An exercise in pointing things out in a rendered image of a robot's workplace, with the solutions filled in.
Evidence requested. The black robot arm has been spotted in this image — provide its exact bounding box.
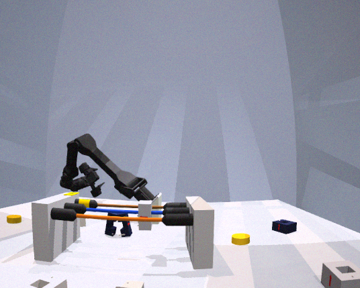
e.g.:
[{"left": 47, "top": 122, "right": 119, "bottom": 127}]
[{"left": 60, "top": 134, "right": 157, "bottom": 202}]

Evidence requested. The yellow short cylinder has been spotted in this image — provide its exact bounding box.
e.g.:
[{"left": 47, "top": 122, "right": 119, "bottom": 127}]
[
  {"left": 7, "top": 215, "right": 21, "bottom": 224},
  {"left": 231, "top": 233, "right": 250, "bottom": 246}
]

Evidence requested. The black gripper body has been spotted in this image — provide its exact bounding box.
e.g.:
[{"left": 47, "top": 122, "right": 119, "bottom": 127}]
[{"left": 78, "top": 162, "right": 101, "bottom": 197}]

